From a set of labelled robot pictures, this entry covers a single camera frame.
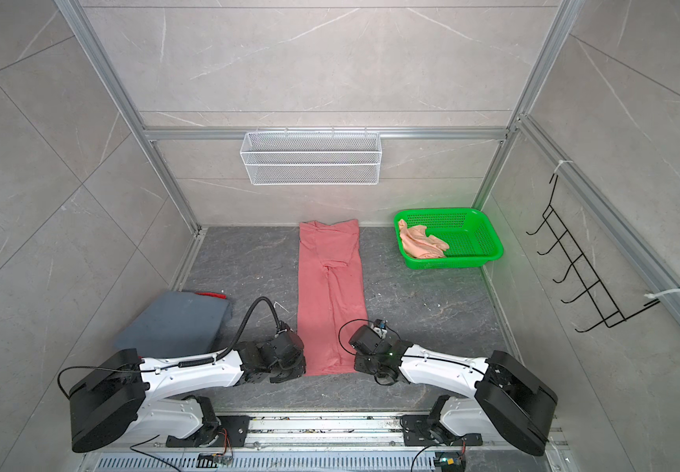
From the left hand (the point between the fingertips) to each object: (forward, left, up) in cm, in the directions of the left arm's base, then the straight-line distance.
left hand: (310, 361), depth 83 cm
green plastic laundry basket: (+48, -64, -1) cm, 80 cm away
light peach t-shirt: (+37, -38, +7) cm, 54 cm away
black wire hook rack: (-4, -64, +32) cm, 72 cm away
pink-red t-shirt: (+22, -6, -1) cm, 23 cm away
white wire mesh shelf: (+61, -1, +28) cm, 67 cm away
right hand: (+1, -15, -2) cm, 15 cm away
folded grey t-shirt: (+12, +38, +3) cm, 40 cm away
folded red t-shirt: (+24, +34, -2) cm, 42 cm away
